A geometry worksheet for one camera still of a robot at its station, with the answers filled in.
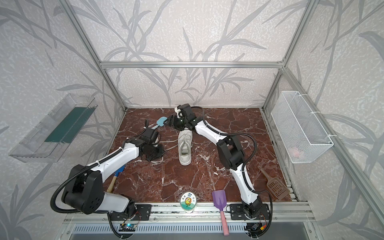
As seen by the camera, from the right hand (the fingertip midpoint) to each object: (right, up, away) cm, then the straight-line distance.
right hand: (167, 119), depth 91 cm
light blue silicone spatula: (-10, -2, +21) cm, 24 cm away
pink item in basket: (+67, -16, -18) cm, 72 cm away
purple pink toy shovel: (+31, -42, -13) cm, 54 cm away
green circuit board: (-15, -53, -19) cm, 58 cm away
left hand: (0, -18, -3) cm, 18 cm away
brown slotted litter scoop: (+63, -38, -10) cm, 74 cm away
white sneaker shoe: (+11, -17, +1) cm, 20 cm away
